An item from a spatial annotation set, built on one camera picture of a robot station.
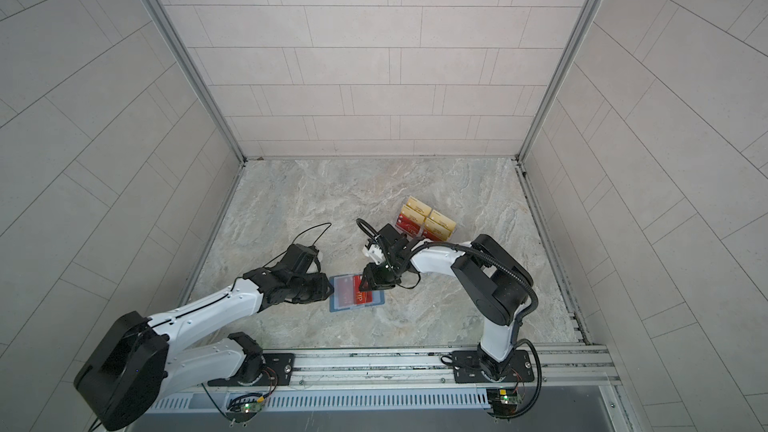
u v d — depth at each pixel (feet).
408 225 3.04
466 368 2.32
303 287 2.29
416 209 3.00
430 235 2.93
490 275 1.65
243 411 2.13
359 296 2.70
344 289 2.73
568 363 2.39
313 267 2.28
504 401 2.22
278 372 2.31
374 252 2.70
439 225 2.90
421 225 2.99
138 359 1.29
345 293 2.71
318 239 2.59
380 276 2.47
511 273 1.40
